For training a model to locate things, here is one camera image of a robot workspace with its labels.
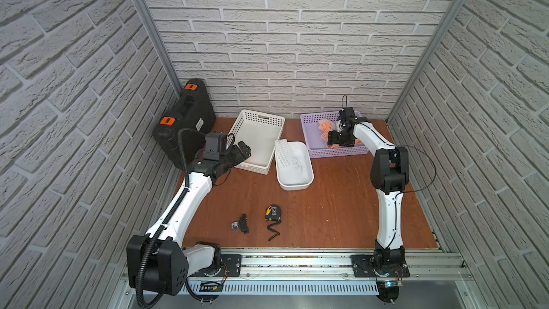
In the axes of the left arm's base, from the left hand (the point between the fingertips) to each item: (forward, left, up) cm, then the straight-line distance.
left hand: (246, 149), depth 81 cm
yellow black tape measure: (-19, -11, -17) cm, 28 cm away
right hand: (+16, -44, -15) cm, 49 cm away
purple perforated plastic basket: (+29, -34, -17) cm, 48 cm away
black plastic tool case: (+19, +26, +1) cm, 32 cm away
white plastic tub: (0, -23, -20) cm, 31 cm away
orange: (+27, -38, -15) cm, 49 cm away
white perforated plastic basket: (+25, -3, -19) cm, 32 cm away
